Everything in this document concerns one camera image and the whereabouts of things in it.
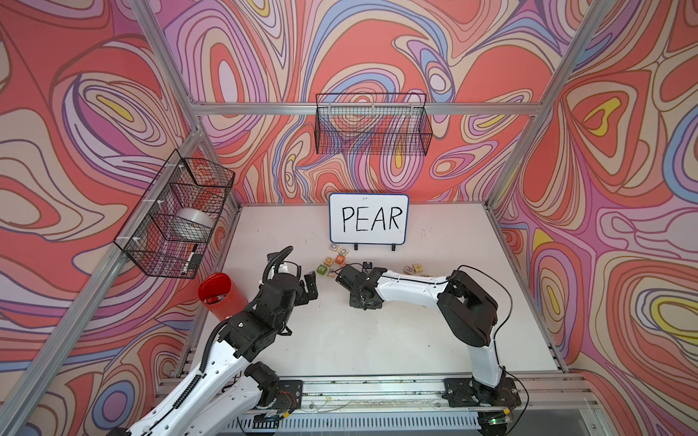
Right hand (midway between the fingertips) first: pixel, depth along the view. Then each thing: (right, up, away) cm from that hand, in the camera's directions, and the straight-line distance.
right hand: (362, 307), depth 91 cm
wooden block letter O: (-11, +20, +14) cm, 26 cm away
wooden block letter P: (+21, +12, +7) cm, 25 cm away
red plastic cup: (-44, +6, -9) cm, 46 cm away
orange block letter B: (-8, +15, +11) cm, 20 cm away
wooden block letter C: (-7, +18, +13) cm, 23 cm away
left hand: (-17, +13, -16) cm, 27 cm away
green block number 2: (-15, +12, +8) cm, 20 cm away
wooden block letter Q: (-13, +15, +10) cm, 22 cm away
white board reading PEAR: (+1, +31, +10) cm, 32 cm away
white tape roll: (-46, +28, -21) cm, 58 cm away
